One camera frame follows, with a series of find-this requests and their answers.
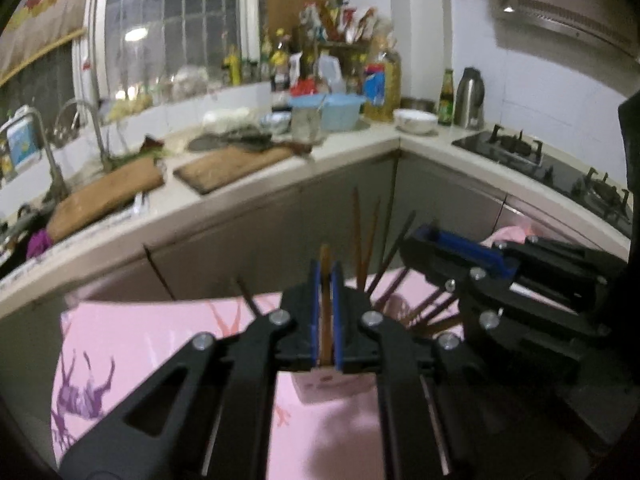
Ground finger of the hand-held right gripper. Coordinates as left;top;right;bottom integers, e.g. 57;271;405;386
447;265;612;386
400;224;626;311

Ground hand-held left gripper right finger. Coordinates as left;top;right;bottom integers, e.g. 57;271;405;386
331;260;601;480

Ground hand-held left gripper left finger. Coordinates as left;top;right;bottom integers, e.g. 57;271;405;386
60;259;323;480

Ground wooden chopstick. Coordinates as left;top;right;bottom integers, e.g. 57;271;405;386
362;200;382;288
320;244;333;366

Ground bundle of wooden chopsticks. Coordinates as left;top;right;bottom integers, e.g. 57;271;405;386
370;210;463;341

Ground kitchen counter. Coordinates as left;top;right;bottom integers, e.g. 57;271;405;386
0;120;633;321

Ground black gas stove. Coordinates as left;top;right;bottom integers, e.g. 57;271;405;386
451;125;633;238

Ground white bowl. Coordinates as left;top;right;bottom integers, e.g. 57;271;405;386
394;109;438;135

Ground green glass bottle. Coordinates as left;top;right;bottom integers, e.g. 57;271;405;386
437;69;456;127

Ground steel kettle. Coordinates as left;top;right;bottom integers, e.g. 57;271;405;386
452;66;487;130

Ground wooden cutting board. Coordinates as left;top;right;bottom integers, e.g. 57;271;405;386
172;145;296;196
47;157;166;243

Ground yellow cooking oil bottle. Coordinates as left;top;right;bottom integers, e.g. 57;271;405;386
362;50;402;123

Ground glass jar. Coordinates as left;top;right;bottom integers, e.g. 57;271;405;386
290;106;323;143

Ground blue plastic basin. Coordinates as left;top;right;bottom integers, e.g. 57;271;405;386
289;92;366;132

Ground kitchen cleaver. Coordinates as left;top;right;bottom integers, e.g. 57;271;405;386
187;130;313;157

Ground printed pink tablecloth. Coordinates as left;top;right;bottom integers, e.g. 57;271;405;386
50;227;538;480

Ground white plastic bag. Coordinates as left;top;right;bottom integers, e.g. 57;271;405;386
202;106;251;133

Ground white plastic jug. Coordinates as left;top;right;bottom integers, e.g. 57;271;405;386
316;55;347;95

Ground row of sauce bottles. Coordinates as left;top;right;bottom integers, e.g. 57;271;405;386
220;30;321;93

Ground clear plastic bag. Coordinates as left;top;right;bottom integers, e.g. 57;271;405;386
170;67;211;101

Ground rack of seasoning packets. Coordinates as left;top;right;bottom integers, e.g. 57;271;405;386
299;0;396;46

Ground steel range hood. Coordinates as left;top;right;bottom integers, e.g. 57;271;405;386
487;0;640;63

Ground curved steel faucet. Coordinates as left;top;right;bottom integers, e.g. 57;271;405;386
52;100;108;171

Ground purple cloth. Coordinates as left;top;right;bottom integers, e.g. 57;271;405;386
26;227;55;260

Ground angular steel faucet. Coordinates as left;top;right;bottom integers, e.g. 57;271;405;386
0;107;68;201

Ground barred window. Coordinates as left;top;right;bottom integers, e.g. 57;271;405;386
85;0;261;101

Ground blue label detergent jug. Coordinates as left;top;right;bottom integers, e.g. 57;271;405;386
0;110;41;171

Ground fruit print roller blind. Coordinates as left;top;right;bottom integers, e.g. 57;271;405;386
0;0;96;86

